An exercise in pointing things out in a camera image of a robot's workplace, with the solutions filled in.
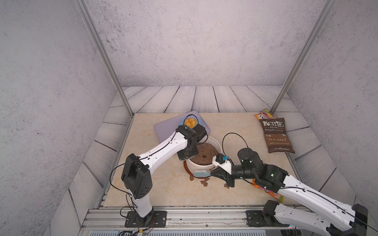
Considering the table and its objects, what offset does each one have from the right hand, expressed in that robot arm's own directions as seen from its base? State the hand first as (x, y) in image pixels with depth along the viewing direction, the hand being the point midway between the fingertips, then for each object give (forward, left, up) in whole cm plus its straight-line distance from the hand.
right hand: (213, 173), depth 66 cm
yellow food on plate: (+47, +12, -18) cm, 52 cm away
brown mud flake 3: (-6, -4, +2) cm, 7 cm away
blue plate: (+49, +6, -20) cm, 53 cm away
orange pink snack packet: (+57, -46, -20) cm, 76 cm away
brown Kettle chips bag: (+36, -48, -21) cm, 63 cm away
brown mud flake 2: (+6, +11, -21) cm, 25 cm away
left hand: (+12, +10, -8) cm, 17 cm away
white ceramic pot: (+7, +10, -7) cm, 14 cm away
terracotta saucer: (+10, +13, -19) cm, 25 cm away
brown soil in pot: (+18, +2, -12) cm, 21 cm away
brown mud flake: (+3, +3, -22) cm, 22 cm away
